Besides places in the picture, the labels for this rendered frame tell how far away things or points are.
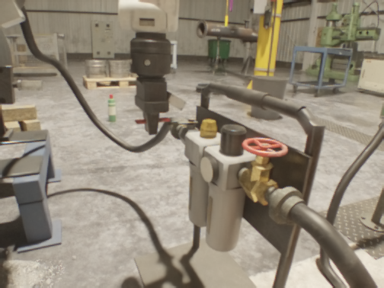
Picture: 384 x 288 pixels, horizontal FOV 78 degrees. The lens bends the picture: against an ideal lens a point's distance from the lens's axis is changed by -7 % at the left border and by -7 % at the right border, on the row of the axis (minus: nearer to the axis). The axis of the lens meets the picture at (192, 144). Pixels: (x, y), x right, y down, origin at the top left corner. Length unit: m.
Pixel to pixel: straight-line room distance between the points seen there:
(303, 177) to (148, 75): 0.36
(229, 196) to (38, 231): 0.71
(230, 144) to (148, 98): 0.20
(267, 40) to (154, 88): 3.16
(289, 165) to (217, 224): 0.20
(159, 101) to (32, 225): 0.65
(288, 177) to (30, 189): 0.76
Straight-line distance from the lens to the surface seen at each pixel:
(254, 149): 0.39
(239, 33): 7.97
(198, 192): 0.59
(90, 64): 4.63
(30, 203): 0.96
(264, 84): 2.65
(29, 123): 2.21
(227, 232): 0.55
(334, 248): 0.36
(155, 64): 0.54
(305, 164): 0.42
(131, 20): 0.56
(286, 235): 0.49
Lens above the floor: 0.64
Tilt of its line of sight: 20 degrees down
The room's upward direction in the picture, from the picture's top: 3 degrees clockwise
